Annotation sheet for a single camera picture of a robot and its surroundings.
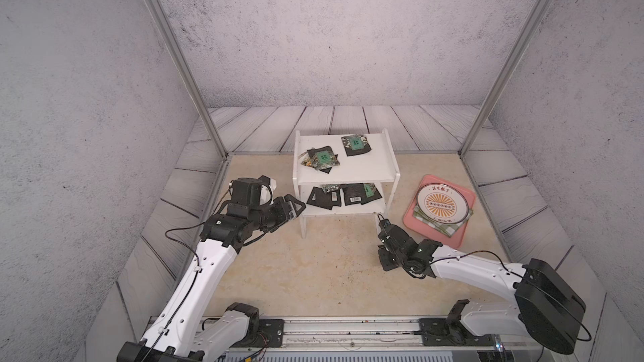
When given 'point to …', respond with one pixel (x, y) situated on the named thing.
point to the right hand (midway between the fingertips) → (385, 254)
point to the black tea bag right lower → (370, 193)
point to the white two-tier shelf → (348, 174)
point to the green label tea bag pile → (321, 158)
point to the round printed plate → (442, 203)
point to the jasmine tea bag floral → (355, 144)
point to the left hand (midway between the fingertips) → (303, 210)
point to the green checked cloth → (448, 230)
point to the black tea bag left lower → (328, 196)
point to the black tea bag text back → (352, 193)
